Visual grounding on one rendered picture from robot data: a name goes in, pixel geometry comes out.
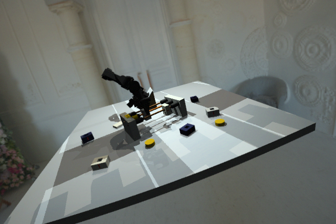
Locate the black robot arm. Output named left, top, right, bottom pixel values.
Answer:
left=101, top=68, right=149, bottom=108

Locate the yellow disc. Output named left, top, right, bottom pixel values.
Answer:
left=144, top=138, right=155, bottom=148
left=215, top=119, right=225, bottom=126

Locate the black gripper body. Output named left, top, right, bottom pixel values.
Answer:
left=133, top=90, right=151, bottom=107

